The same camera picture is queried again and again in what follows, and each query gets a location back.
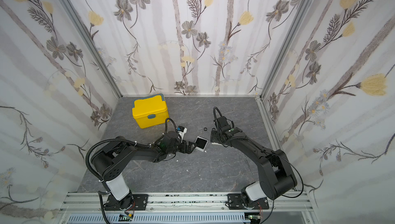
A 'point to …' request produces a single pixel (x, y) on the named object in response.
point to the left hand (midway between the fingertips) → (193, 143)
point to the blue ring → (204, 129)
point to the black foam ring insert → (200, 143)
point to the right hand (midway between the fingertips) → (217, 135)
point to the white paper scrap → (186, 170)
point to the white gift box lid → (215, 143)
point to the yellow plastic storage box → (150, 110)
